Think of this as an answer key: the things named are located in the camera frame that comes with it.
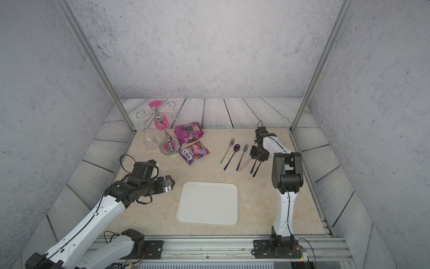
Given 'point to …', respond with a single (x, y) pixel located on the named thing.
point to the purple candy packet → (193, 152)
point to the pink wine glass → (160, 120)
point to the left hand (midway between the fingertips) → (169, 184)
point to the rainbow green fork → (230, 144)
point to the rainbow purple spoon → (236, 148)
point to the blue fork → (244, 149)
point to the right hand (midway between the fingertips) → (256, 156)
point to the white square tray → (208, 203)
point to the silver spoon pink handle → (244, 163)
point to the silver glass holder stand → (171, 146)
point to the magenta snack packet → (188, 133)
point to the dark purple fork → (252, 168)
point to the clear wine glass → (150, 140)
